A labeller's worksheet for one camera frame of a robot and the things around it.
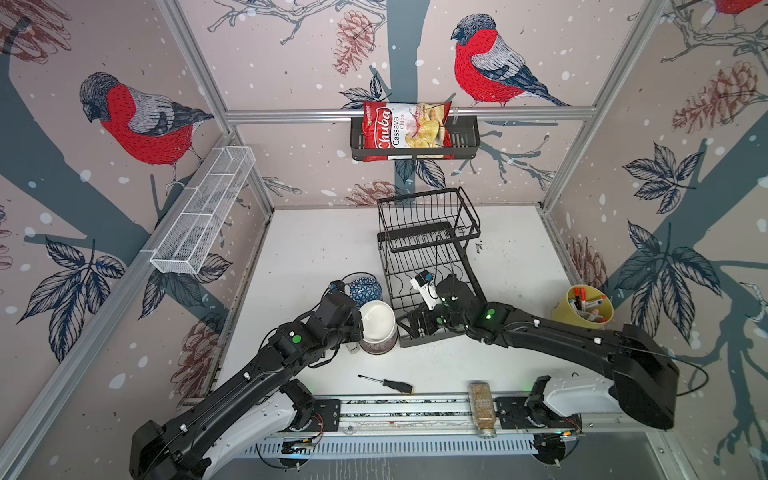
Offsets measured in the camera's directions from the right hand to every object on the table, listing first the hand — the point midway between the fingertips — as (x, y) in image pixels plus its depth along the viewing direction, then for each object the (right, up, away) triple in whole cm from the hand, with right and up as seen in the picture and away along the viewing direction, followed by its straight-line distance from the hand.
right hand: (405, 319), depth 78 cm
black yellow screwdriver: (-1, -17, -1) cm, 18 cm away
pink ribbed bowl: (-7, -9, +3) cm, 12 cm away
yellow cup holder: (+51, +2, -1) cm, 51 cm away
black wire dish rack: (+9, +24, +29) cm, 38 cm away
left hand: (-11, 0, -3) cm, 11 cm away
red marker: (+50, +7, +3) cm, 50 cm away
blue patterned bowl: (-12, +6, +12) cm, 18 cm away
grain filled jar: (+19, -19, -8) cm, 28 cm away
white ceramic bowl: (-7, -3, +2) cm, 7 cm away
